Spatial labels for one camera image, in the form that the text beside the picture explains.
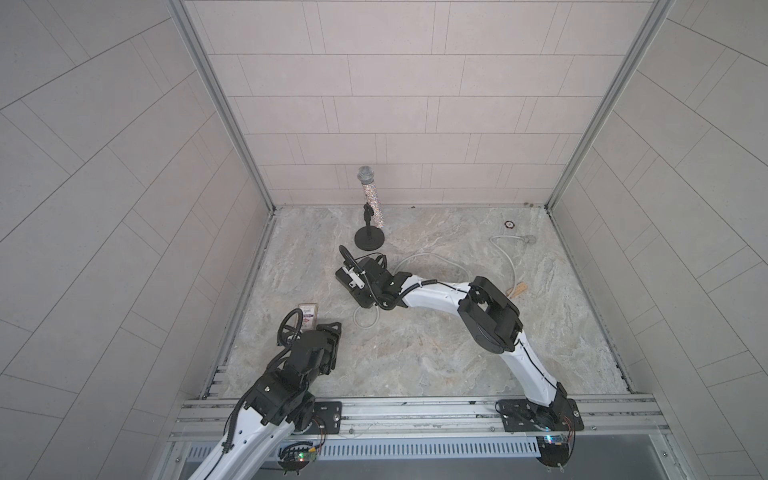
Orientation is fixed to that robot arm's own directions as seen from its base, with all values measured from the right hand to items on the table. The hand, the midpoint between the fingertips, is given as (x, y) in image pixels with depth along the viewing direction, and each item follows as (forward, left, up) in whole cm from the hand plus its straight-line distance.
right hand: (358, 287), depth 94 cm
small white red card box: (-10, +14, +2) cm, 17 cm away
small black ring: (+24, -56, -1) cm, 61 cm away
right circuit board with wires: (-44, -47, -4) cm, 64 cm away
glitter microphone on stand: (+19, -4, +2) cm, 19 cm away
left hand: (-16, +1, +6) cm, 17 cm away
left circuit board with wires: (-42, +12, +1) cm, 44 cm away
